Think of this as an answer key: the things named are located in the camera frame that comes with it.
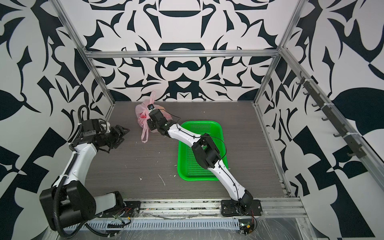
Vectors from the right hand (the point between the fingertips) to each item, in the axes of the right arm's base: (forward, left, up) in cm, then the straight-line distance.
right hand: (150, 116), depth 96 cm
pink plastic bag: (+2, +6, -2) cm, 7 cm away
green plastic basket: (-29, -25, -12) cm, 40 cm away
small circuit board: (-56, -51, -13) cm, 77 cm away
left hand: (-14, +10, +5) cm, 18 cm away
